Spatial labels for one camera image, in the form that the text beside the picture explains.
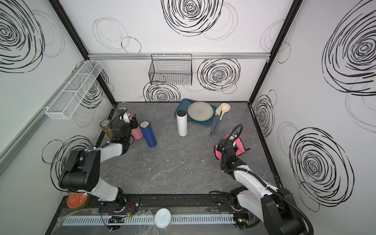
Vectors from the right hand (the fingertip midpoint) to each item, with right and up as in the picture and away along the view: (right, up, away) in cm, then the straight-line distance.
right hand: (226, 140), depth 86 cm
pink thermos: (-57, +4, +7) cm, 57 cm away
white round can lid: (-34, -32, -21) cm, 51 cm away
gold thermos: (-69, +10, -6) cm, 70 cm away
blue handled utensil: (-1, +18, +25) cm, 31 cm away
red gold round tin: (-78, -27, -14) cm, 84 cm away
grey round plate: (-14, +18, +26) cm, 35 cm away
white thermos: (-27, +15, -3) cm, 31 cm away
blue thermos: (-46, +9, -7) cm, 48 cm away
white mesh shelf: (-85, +20, -13) cm, 89 cm away
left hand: (-60, +16, +3) cm, 62 cm away
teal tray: (-27, +24, +33) cm, 49 cm away
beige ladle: (+6, +21, +27) cm, 34 cm away
